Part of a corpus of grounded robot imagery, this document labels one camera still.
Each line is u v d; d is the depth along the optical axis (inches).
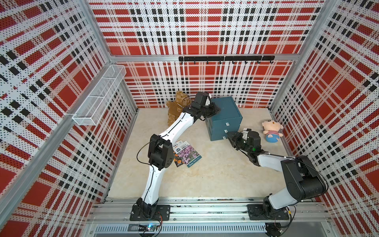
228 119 33.4
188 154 37.4
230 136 34.6
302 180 17.8
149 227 27.3
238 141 31.8
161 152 21.8
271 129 39.7
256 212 28.9
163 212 29.0
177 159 36.6
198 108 28.2
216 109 35.5
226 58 35.1
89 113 27.0
